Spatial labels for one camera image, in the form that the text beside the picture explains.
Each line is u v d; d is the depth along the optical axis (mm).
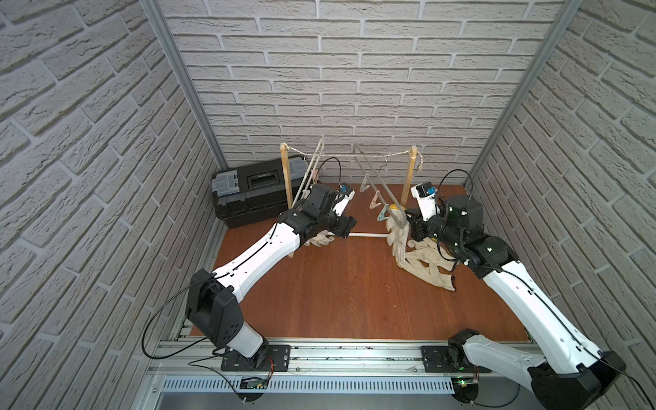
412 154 672
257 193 941
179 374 723
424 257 933
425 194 586
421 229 618
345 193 684
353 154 1104
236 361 721
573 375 374
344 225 698
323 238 873
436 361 731
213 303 409
